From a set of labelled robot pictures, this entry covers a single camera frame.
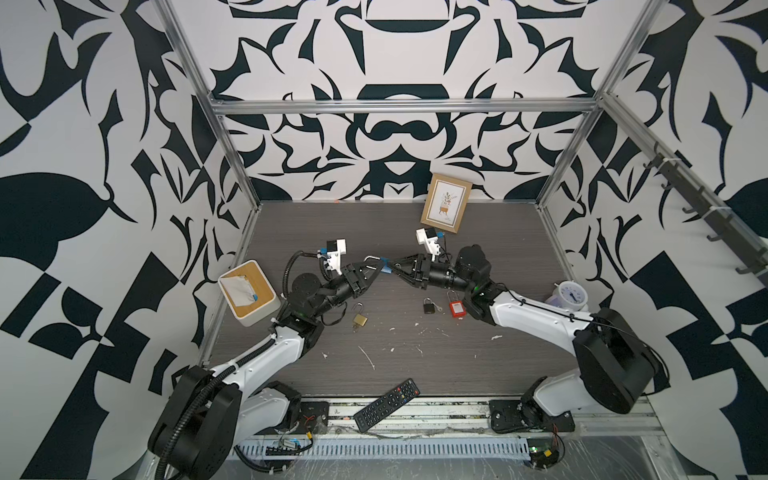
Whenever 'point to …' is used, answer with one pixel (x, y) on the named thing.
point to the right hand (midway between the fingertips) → (391, 270)
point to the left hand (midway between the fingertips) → (386, 260)
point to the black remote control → (387, 403)
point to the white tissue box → (246, 292)
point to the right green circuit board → (542, 452)
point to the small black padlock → (428, 306)
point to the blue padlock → (386, 268)
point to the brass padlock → (360, 318)
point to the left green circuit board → (289, 447)
